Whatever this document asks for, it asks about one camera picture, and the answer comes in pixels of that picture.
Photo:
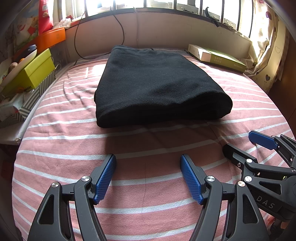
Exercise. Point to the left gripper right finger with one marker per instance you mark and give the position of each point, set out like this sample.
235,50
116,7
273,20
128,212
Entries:
194,177

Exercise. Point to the cream heart pattern curtain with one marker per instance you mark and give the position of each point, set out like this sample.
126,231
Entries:
269,43

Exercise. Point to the black pants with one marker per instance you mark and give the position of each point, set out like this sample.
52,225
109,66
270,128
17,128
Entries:
140,87

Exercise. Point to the red snack bag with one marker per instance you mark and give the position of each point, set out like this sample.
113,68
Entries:
45,16

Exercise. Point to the window frame with bars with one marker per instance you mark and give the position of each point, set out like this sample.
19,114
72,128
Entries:
236,15

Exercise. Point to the green white flat box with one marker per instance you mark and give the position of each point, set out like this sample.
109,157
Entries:
217,58

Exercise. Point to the yellow-green box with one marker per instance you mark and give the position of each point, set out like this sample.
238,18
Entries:
32,75

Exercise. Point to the white bowl with fruit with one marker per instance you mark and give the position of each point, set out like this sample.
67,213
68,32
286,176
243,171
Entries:
10,69

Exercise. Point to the pink striped bed sheet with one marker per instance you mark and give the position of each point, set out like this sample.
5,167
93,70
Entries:
147,198

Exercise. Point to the grey striped box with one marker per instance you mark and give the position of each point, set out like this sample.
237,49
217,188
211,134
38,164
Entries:
24,111

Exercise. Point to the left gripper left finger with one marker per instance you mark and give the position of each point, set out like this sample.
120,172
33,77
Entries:
101,177

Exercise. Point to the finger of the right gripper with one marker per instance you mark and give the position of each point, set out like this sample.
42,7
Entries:
262,140
237,156

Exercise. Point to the orange box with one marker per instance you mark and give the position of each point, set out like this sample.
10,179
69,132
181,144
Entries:
44,41

